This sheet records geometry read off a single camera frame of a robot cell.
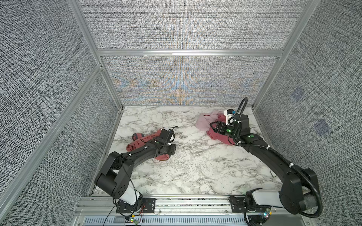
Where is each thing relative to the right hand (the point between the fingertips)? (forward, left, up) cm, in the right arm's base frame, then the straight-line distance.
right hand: (213, 124), depth 84 cm
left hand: (-8, +25, -16) cm, 31 cm away
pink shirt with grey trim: (-1, +48, -15) cm, 50 cm away
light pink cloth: (+16, +3, -15) cm, 22 cm away
